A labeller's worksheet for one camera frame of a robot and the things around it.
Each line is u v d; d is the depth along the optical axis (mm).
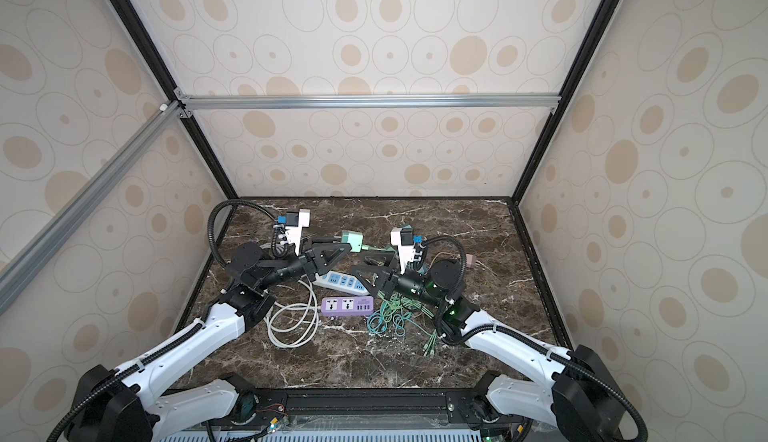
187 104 910
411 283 605
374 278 955
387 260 661
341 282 942
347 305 890
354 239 625
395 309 872
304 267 580
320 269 603
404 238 593
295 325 871
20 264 518
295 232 591
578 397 400
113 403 385
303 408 746
